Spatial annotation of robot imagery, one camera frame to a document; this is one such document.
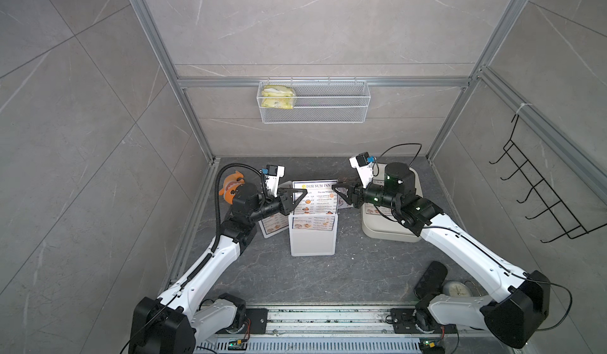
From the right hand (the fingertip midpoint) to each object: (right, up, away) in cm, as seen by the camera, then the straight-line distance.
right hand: (338, 184), depth 70 cm
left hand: (-9, -2, 0) cm, 10 cm away
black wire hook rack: (+59, +5, +2) cm, 59 cm away
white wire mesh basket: (-8, +35, +31) cm, 47 cm away
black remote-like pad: (+33, -34, +9) cm, 49 cm away
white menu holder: (-10, -21, +12) cm, 26 cm away
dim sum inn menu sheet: (-5, -4, +1) cm, 7 cm away
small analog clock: (+40, -35, +6) cm, 53 cm away
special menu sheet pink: (+1, -5, -3) cm, 6 cm away
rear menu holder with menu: (-23, -16, +20) cm, 34 cm away
